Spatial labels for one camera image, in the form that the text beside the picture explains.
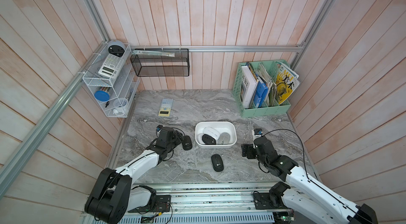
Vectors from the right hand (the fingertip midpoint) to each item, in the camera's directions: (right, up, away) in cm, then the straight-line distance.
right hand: (248, 143), depth 84 cm
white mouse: (-26, +1, +9) cm, 27 cm away
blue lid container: (-74, +25, -7) cm, 79 cm away
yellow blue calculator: (-51, +20, +27) cm, 61 cm away
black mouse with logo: (-16, -11, 0) cm, 20 cm away
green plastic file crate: (+31, +19, +20) cm, 42 cm away
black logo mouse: (-21, 0, +7) cm, 22 cm away
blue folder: (+12, +27, +12) cm, 32 cm away
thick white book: (+3, +34, +7) cm, 35 cm away
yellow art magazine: (+31, +36, +17) cm, 51 cm away
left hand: (-38, +1, +6) cm, 38 cm away
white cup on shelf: (-69, +21, 0) cm, 73 cm away
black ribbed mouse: (-34, -1, +7) cm, 34 cm away
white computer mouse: (-19, +4, +12) cm, 22 cm away
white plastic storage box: (-8, +7, +14) cm, 18 cm away
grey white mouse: (-11, +1, +9) cm, 14 cm away
